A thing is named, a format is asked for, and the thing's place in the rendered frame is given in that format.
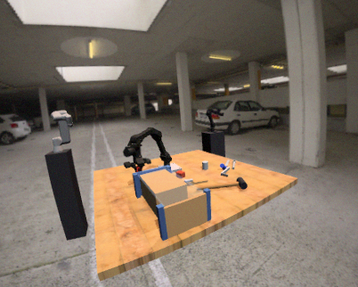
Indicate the crank handle with blue knob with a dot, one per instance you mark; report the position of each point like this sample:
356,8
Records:
225,169

